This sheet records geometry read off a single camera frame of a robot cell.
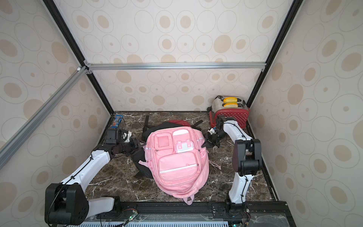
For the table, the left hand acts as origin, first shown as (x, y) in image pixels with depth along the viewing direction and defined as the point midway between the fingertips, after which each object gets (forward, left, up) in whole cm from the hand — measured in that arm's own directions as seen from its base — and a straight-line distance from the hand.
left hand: (146, 143), depth 82 cm
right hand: (+1, -33, -6) cm, 34 cm away
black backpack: (-5, +4, -3) cm, 7 cm away
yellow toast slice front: (+29, -54, +4) cm, 61 cm away
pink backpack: (-7, -19, -8) cm, 21 cm away
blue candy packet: (+31, +31, -14) cm, 46 cm away
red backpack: (+27, -20, -12) cm, 36 cm away
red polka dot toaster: (+24, -61, 0) cm, 66 cm away
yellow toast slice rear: (+34, -55, +5) cm, 65 cm away
